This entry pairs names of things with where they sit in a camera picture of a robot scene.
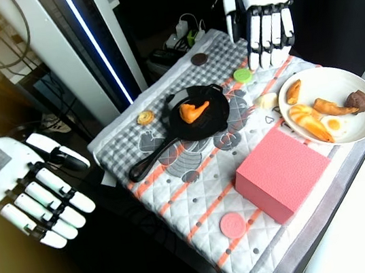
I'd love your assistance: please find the green round disc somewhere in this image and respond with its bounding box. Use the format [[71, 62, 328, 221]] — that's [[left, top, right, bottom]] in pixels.
[[232, 67, 255, 86]]

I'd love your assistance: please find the brown toy meat chunk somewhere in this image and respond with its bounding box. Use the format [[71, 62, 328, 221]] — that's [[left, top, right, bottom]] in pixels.
[[342, 89, 365, 115]]

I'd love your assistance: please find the green plug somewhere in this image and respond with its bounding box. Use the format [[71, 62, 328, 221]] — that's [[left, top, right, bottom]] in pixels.
[[186, 29, 200, 46]]

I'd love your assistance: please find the toy swirl cookie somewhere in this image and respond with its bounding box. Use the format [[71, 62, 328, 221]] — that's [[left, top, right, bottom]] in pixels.
[[135, 109, 157, 126]]

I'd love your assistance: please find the white pillar with blue light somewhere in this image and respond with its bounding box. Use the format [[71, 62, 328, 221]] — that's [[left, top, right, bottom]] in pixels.
[[0, 0, 153, 141]]

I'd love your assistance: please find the toy fried egg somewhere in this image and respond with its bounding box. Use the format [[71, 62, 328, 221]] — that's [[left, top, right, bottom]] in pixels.
[[319, 113, 350, 139]]

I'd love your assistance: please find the blue grey box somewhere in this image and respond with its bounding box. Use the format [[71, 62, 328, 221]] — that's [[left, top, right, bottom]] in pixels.
[[31, 71, 74, 113]]

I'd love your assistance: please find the white black sneaker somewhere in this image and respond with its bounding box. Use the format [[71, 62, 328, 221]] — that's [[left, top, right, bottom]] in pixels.
[[40, 110, 72, 136]]

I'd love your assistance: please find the white power strip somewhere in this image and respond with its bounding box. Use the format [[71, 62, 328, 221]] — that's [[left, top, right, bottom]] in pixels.
[[163, 29, 207, 51]]

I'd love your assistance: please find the red cube block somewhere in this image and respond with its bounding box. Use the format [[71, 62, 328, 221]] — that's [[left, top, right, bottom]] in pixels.
[[227, 120, 338, 231]]

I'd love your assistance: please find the white round plate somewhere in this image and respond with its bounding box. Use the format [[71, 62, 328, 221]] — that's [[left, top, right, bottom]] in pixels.
[[273, 60, 365, 153]]

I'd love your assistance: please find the white toy dumpling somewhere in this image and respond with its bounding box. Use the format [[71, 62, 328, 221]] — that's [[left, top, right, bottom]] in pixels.
[[252, 92, 281, 112]]

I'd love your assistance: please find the pink round disc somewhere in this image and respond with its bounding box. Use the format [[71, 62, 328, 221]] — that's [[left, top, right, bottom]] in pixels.
[[218, 211, 248, 241]]

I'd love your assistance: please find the toy fried fish piece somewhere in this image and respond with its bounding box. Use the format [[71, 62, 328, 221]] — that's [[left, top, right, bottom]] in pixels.
[[311, 92, 361, 121]]

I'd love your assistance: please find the brown round disc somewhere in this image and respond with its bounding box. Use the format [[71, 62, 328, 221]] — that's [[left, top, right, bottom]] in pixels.
[[190, 52, 209, 67]]

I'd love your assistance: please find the grey quilt with bear print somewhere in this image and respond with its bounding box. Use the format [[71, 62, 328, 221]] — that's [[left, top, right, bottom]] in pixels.
[[72, 5, 365, 273]]

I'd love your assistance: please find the black power adapter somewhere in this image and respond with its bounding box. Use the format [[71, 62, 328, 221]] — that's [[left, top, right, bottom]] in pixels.
[[148, 45, 186, 67]]

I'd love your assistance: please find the toy fried dumpling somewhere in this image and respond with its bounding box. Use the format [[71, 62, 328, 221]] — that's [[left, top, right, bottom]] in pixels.
[[283, 78, 305, 106]]

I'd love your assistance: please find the orange toy chicken drumstick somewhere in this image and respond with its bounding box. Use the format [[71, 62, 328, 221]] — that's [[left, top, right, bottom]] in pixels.
[[178, 99, 213, 126]]

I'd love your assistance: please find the black frying pan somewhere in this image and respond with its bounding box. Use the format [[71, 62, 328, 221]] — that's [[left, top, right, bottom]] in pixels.
[[116, 81, 239, 184]]

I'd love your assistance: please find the orange striped toy shrimp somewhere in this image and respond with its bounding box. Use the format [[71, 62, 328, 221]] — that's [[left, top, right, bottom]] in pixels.
[[287, 99, 335, 149]]

